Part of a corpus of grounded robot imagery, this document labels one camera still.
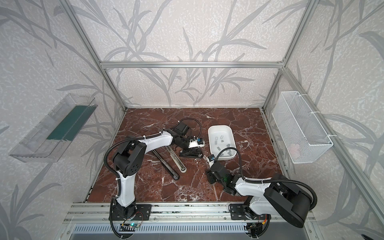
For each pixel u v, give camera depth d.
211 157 0.78
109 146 1.05
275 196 0.44
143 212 0.74
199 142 0.81
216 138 1.02
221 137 1.02
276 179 0.47
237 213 0.73
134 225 0.71
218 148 0.97
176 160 0.91
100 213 0.75
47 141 0.63
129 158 0.52
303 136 0.62
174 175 0.84
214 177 0.73
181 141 0.79
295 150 0.73
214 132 1.04
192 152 0.85
